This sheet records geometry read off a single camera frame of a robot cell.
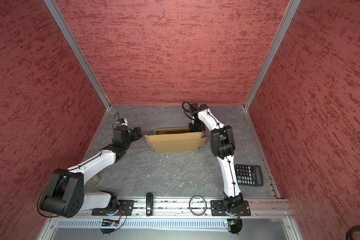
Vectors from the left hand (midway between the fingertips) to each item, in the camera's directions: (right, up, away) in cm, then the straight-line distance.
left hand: (136, 132), depth 90 cm
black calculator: (+67, -24, -7) cm, 72 cm away
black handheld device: (+12, -32, -16) cm, 37 cm away
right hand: (+37, -3, +8) cm, 37 cm away
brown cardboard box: (+25, -3, -13) cm, 28 cm away
